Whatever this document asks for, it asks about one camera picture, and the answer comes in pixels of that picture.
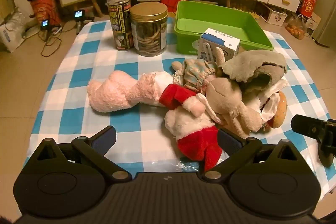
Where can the grey refrigerator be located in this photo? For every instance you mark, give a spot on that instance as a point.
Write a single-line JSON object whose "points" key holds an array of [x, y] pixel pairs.
{"points": [[326, 16]]}

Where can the red printed bag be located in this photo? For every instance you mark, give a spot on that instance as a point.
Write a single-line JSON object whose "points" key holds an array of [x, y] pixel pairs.
{"points": [[44, 10]]}

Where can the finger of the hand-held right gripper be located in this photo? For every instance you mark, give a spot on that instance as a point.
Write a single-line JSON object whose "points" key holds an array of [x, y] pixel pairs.
{"points": [[304, 125]]}

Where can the grey plush slipper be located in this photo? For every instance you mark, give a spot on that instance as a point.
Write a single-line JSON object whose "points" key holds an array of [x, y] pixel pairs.
{"points": [[252, 64]]}

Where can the beige rabbit doll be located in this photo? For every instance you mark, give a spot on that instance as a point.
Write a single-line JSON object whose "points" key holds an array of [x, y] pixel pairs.
{"points": [[225, 95]]}

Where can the pink plush toy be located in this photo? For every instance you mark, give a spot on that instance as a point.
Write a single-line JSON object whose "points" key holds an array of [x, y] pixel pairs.
{"points": [[113, 92]]}

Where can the clear jar with gold lid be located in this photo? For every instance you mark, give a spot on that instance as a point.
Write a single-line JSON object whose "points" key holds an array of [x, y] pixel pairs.
{"points": [[148, 35]]}

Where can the blue and white milk carton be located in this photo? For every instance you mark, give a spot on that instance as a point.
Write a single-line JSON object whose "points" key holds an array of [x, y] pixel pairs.
{"points": [[220, 40]]}

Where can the green plastic bin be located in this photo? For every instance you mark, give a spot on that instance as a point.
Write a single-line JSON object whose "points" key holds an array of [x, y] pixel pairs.
{"points": [[189, 29]]}

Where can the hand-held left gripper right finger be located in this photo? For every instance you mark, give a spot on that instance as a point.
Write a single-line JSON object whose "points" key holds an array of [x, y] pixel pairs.
{"points": [[228, 140]]}

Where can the red gift box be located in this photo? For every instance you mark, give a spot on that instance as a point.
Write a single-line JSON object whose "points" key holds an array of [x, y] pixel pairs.
{"points": [[308, 3]]}

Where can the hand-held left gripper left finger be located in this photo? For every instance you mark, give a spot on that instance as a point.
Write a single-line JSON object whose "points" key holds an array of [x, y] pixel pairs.
{"points": [[105, 138]]}

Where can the white printed box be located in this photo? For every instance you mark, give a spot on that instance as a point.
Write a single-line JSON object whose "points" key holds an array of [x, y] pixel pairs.
{"points": [[275, 16]]}

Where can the small camera with lit screen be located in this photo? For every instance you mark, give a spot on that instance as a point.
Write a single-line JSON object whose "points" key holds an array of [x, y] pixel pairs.
{"points": [[78, 14], [45, 23]]}

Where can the red and white santa plush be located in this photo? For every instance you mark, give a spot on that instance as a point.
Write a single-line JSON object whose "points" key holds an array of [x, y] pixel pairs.
{"points": [[191, 121]]}

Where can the white plastic bag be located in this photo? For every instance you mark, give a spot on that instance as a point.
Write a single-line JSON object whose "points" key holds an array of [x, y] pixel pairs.
{"points": [[11, 32]]}

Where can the tall printed can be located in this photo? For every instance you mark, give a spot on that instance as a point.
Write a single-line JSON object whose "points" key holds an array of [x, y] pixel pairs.
{"points": [[119, 27]]}

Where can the bag of oranges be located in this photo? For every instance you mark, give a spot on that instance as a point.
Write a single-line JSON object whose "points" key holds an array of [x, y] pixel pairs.
{"points": [[295, 28]]}

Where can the yellow egg tray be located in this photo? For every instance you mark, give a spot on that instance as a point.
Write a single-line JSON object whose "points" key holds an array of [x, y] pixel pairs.
{"points": [[245, 10]]}

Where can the blue white checkered tablecloth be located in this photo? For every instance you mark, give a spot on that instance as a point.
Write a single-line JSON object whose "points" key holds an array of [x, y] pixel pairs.
{"points": [[92, 43]]}

